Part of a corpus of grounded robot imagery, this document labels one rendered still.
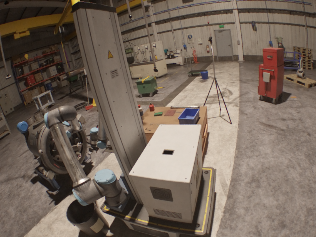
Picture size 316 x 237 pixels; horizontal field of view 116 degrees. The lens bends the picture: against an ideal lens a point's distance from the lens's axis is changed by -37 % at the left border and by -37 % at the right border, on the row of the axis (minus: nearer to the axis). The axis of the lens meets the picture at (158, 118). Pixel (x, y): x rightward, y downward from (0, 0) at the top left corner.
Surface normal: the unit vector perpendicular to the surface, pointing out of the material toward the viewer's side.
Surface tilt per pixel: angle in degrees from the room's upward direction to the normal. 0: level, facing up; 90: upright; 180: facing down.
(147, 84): 90
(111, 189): 90
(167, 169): 0
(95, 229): 93
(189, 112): 90
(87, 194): 57
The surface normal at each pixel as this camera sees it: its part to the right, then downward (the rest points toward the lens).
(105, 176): -0.11, -0.91
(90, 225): 0.69, 0.25
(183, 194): -0.32, 0.47
